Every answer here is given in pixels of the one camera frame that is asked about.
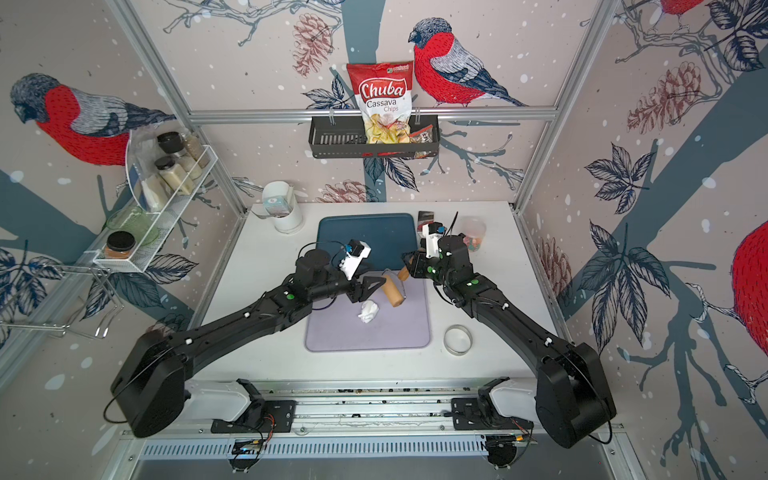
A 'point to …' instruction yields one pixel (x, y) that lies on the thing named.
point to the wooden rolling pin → (391, 287)
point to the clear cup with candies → (474, 228)
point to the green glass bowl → (136, 221)
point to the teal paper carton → (277, 206)
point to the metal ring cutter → (458, 339)
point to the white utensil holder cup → (292, 223)
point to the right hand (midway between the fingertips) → (404, 254)
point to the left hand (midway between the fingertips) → (382, 268)
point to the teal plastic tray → (390, 236)
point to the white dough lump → (369, 310)
